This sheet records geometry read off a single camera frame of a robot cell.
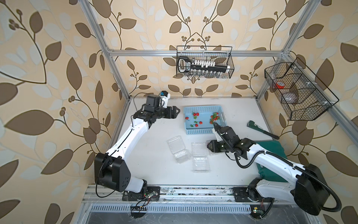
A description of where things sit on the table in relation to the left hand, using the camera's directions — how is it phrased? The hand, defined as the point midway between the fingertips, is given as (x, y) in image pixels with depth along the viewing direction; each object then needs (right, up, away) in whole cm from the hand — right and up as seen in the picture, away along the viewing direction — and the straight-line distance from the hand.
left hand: (172, 108), depth 80 cm
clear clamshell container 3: (+24, -28, +6) cm, 37 cm away
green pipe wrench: (+56, -11, +21) cm, 61 cm away
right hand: (+22, -23, +2) cm, 32 cm away
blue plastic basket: (+19, -9, +25) cm, 32 cm away
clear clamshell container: (+5, -30, +9) cm, 32 cm away
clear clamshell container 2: (+17, -32, +6) cm, 37 cm away
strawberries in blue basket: (+30, -7, +25) cm, 39 cm away
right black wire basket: (+70, +6, -7) cm, 71 cm away
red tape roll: (+63, +14, 0) cm, 64 cm away
